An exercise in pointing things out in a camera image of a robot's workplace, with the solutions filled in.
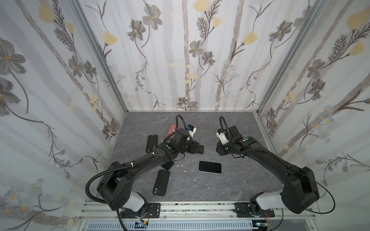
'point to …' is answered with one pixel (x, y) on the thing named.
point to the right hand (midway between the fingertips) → (216, 146)
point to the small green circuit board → (138, 225)
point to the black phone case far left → (152, 142)
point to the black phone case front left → (161, 183)
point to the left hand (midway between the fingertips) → (197, 141)
